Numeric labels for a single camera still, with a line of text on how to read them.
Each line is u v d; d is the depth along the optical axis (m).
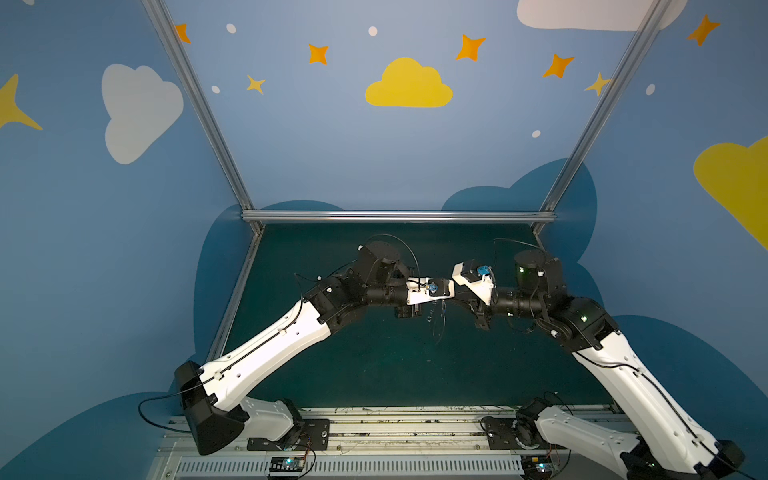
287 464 0.71
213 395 0.38
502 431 0.75
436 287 0.50
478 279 0.51
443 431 0.77
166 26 0.70
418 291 0.52
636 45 0.75
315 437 0.74
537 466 0.71
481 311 0.54
